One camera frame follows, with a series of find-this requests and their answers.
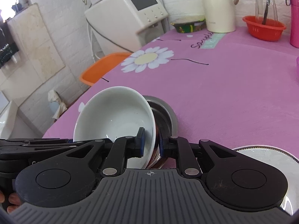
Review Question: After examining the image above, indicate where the stainless steel bowl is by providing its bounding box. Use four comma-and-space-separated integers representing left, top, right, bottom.
142, 95, 179, 143

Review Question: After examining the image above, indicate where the red white ceramic bowl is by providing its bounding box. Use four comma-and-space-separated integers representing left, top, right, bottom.
73, 86, 165, 168

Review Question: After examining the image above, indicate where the white blue-rimmed plate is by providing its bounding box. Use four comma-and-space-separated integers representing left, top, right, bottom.
234, 145, 298, 215

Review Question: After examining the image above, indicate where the purple plastic bowl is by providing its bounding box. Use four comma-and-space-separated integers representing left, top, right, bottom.
296, 57, 299, 79

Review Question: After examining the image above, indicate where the person left hand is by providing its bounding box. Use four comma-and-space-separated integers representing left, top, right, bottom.
0, 191, 22, 214

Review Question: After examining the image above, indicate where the pink floral tablecloth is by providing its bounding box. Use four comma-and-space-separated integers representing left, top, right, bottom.
45, 27, 298, 156

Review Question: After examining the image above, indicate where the orange plastic basin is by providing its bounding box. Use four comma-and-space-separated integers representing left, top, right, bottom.
79, 53, 131, 86

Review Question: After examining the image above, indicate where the green instant noodle bowl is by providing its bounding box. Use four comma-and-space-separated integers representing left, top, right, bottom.
170, 15, 206, 33

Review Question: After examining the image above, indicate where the white water dispenser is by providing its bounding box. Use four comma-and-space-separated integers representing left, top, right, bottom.
85, 0, 169, 55

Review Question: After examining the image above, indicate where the red plastic basket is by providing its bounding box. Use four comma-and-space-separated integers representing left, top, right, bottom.
242, 16, 286, 42

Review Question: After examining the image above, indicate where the white thermos jug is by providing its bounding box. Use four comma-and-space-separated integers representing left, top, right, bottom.
202, 0, 239, 33

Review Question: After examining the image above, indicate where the dark stirring stick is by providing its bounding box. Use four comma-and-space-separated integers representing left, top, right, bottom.
262, 0, 270, 25

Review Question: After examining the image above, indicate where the glass carafe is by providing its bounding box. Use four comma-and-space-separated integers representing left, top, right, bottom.
255, 0, 278, 24

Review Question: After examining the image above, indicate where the pink thermos bottle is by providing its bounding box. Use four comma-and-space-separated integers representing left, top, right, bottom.
285, 0, 299, 48

